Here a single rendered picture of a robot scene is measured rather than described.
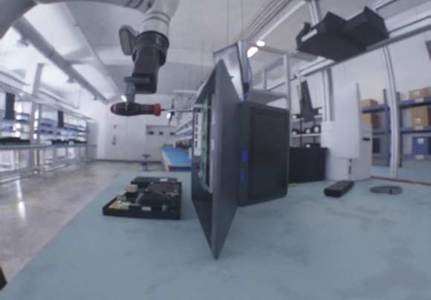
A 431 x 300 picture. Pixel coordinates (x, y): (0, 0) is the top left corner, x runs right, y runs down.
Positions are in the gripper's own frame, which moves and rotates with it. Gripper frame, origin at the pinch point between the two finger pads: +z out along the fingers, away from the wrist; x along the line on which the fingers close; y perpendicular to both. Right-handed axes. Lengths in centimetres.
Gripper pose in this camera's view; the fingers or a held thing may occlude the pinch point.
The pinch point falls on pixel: (127, 113)
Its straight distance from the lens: 38.7
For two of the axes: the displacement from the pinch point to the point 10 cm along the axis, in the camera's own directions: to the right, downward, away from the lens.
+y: 9.8, 0.3, 2.1
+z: 0.4, 9.4, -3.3
